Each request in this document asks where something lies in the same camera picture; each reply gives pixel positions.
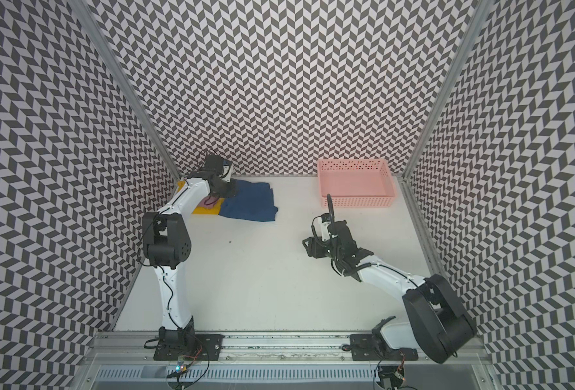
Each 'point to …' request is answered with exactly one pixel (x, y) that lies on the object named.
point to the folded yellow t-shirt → (215, 210)
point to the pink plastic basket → (356, 182)
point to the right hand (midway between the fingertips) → (311, 245)
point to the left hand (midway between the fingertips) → (233, 191)
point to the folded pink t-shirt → (209, 201)
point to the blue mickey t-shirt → (254, 201)
